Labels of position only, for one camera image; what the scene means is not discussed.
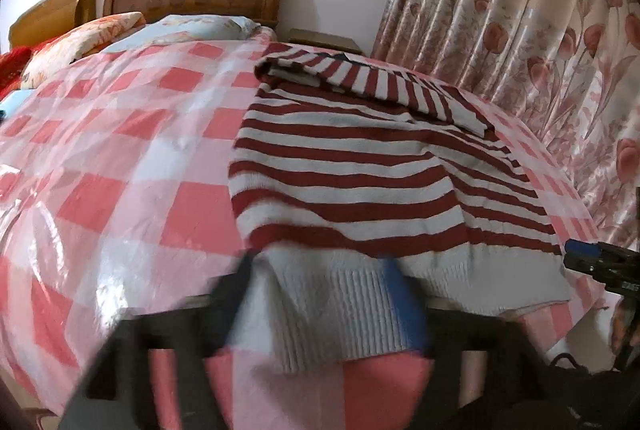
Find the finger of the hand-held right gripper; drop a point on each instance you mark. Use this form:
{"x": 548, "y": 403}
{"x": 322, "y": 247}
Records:
{"x": 582, "y": 250}
{"x": 607, "y": 402}

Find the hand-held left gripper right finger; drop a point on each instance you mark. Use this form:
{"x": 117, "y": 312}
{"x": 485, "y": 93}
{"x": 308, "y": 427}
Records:
{"x": 402, "y": 305}

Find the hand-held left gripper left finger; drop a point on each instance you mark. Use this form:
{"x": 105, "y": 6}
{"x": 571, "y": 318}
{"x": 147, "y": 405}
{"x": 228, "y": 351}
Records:
{"x": 222, "y": 310}

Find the red white striped sweater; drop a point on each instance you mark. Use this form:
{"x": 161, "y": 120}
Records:
{"x": 350, "y": 170}

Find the pink checked bed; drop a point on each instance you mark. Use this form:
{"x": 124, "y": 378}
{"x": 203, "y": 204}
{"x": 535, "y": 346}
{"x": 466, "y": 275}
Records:
{"x": 125, "y": 170}

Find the floral tulip curtain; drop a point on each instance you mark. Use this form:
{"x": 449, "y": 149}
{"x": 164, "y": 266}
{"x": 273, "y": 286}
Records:
{"x": 525, "y": 35}

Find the wooden nightstand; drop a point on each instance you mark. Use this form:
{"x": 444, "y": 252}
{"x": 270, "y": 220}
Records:
{"x": 325, "y": 41}

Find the light blue floral pillow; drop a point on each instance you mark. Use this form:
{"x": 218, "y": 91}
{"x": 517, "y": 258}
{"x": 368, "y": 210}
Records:
{"x": 200, "y": 27}

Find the light blue cloth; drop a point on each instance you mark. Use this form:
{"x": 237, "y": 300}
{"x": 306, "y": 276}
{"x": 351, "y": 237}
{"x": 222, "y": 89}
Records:
{"x": 12, "y": 102}

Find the orange floral pillow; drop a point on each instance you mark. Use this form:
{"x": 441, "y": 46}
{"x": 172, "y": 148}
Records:
{"x": 75, "y": 45}

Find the red blanket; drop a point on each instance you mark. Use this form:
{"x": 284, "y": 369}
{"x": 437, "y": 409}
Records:
{"x": 15, "y": 65}

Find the small plain wooden headboard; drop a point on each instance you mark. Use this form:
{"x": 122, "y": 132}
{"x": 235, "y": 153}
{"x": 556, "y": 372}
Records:
{"x": 55, "y": 12}

